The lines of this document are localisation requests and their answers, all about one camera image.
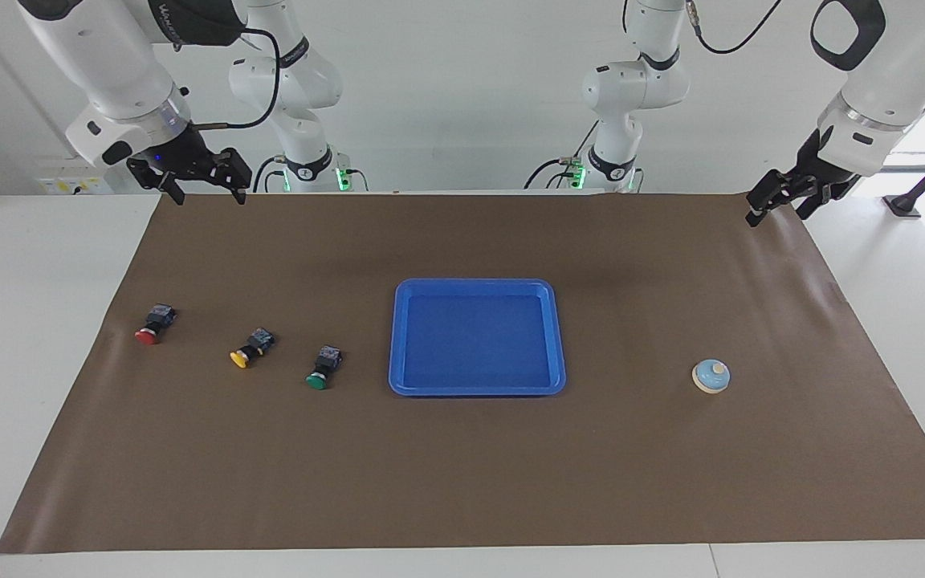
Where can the light blue desk bell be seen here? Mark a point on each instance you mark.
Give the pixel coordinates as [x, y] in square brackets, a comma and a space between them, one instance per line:
[710, 377]

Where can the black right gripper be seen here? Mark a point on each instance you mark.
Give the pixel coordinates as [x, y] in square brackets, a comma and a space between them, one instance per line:
[185, 160]

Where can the green push button switch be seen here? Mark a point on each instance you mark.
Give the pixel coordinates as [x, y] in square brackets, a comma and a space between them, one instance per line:
[321, 373]

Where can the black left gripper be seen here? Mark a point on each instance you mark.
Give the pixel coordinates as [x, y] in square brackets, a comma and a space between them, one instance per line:
[804, 183]

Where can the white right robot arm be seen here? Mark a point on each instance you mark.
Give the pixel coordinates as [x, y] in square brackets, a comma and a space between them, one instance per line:
[109, 64]

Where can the white wall socket box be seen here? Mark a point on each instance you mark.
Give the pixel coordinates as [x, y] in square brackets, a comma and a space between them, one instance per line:
[61, 185]

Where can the brown table mat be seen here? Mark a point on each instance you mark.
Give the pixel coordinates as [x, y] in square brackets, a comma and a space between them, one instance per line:
[470, 466]

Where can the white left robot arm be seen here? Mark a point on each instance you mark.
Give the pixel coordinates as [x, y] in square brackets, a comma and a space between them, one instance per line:
[888, 80]

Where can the red push button switch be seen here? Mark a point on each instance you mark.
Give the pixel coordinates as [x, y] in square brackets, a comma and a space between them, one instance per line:
[149, 331]

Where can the yellow push button switch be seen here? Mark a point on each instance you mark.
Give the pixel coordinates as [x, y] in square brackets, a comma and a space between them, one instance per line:
[247, 352]

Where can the blue plastic tray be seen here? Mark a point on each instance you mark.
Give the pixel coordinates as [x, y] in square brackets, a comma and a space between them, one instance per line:
[474, 345]

